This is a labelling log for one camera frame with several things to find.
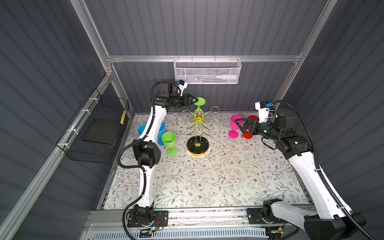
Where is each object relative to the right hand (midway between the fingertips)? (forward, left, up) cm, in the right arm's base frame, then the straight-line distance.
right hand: (243, 121), depth 69 cm
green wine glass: (+7, +40, -24) cm, 47 cm away
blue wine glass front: (+9, +44, -19) cm, 49 cm away
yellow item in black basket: (+11, +64, -7) cm, 65 cm away
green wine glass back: (+9, +21, -5) cm, 23 cm away
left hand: (+21, +22, -4) cm, 31 cm away
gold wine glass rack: (+8, +21, -32) cm, 40 cm away
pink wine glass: (+18, -4, -34) cm, 38 cm away
